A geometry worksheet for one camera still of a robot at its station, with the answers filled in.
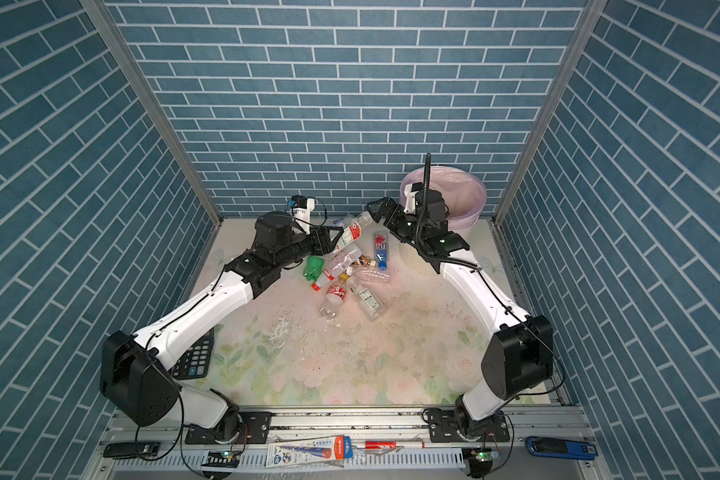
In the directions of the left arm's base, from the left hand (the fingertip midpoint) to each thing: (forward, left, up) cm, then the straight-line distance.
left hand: (337, 229), depth 76 cm
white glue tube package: (-44, +6, -29) cm, 54 cm away
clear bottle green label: (-8, -9, -25) cm, 28 cm away
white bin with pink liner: (+22, -40, -6) cm, 45 cm away
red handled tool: (-44, -12, -29) cm, 54 cm away
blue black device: (-45, -48, -23) cm, 70 cm away
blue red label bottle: (+13, -13, -26) cm, 32 cm away
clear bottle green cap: (0, -4, -1) cm, 4 cm away
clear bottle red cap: (+6, +2, -24) cm, 25 cm away
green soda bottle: (+8, +11, -27) cm, 30 cm away
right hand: (+5, -9, +3) cm, 10 cm away
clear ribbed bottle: (+6, -8, -30) cm, 32 cm away
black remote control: (-43, +48, -28) cm, 71 cm away
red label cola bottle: (-4, +3, -29) cm, 29 cm away
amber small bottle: (+10, -7, -27) cm, 30 cm away
